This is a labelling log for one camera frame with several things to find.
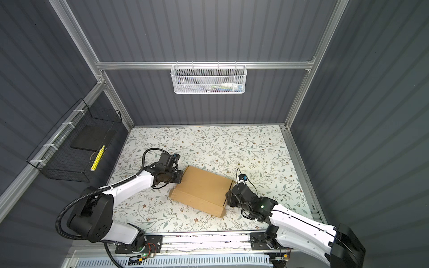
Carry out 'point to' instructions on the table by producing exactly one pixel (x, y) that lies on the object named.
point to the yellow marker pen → (98, 158)
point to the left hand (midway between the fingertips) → (181, 176)
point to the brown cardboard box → (204, 191)
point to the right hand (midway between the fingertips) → (230, 196)
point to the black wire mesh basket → (71, 149)
